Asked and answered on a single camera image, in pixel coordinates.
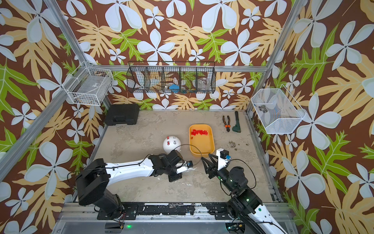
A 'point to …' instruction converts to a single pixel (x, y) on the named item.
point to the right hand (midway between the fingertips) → (204, 157)
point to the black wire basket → (172, 77)
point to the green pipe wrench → (237, 127)
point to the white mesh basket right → (277, 111)
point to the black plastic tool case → (122, 113)
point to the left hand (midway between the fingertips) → (182, 170)
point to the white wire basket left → (88, 85)
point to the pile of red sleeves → (195, 132)
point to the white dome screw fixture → (170, 143)
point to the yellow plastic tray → (201, 136)
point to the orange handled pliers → (227, 126)
